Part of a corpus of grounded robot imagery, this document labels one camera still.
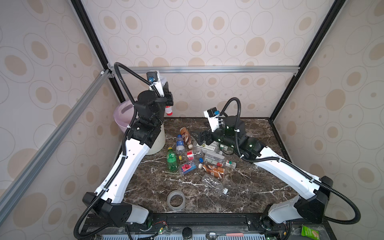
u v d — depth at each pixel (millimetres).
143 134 454
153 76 480
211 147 955
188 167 879
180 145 979
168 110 700
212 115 555
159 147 991
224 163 899
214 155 946
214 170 869
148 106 431
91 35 760
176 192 813
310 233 699
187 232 626
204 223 756
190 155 921
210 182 853
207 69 900
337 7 675
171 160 922
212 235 719
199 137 584
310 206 407
